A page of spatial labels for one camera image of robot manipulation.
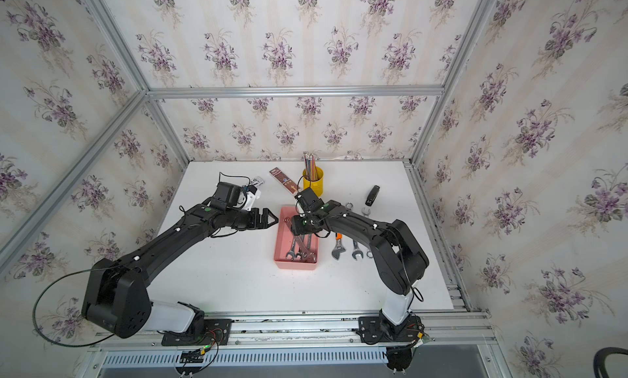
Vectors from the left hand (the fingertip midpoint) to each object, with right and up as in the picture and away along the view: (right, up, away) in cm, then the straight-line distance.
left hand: (270, 222), depth 82 cm
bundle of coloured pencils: (+13, +20, +19) cm, 31 cm away
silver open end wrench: (+13, -11, +4) cm, 18 cm away
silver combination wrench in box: (+7, -12, +8) cm, 16 cm away
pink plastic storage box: (+3, -8, +11) cm, 14 cm away
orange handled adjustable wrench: (+24, -12, +8) cm, 28 cm away
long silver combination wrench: (+31, -12, +8) cm, 34 cm away
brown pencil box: (+1, +15, +29) cm, 32 cm away
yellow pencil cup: (+16, +13, +20) cm, 28 cm away
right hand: (+9, -3, +6) cm, 12 cm away
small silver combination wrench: (+9, -13, +6) cm, 17 cm away
